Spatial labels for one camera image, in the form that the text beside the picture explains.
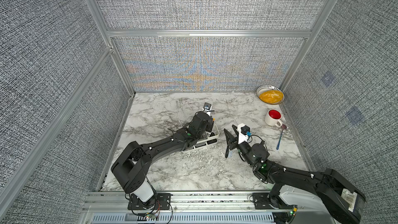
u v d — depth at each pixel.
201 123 0.62
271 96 1.09
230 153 0.88
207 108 0.71
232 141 0.69
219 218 0.70
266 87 1.21
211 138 0.86
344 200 0.42
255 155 0.59
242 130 0.65
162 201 0.74
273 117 0.96
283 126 1.01
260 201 0.73
